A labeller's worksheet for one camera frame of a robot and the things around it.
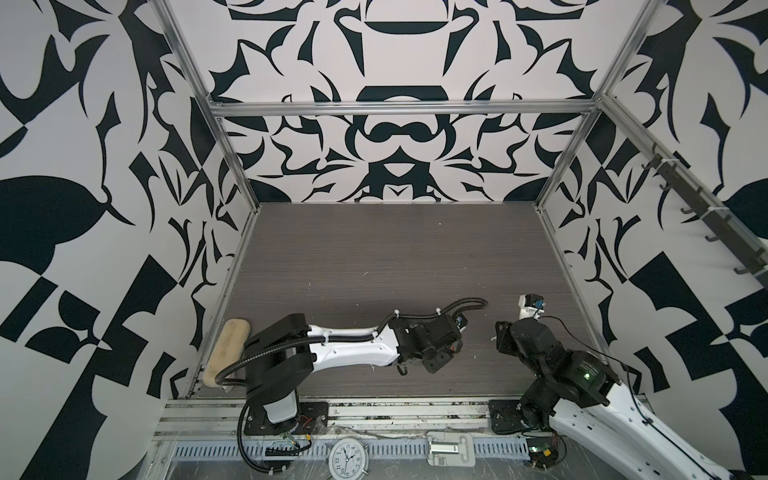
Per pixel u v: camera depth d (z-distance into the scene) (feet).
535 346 1.80
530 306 2.17
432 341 1.97
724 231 1.80
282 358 1.50
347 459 2.17
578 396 1.65
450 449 2.25
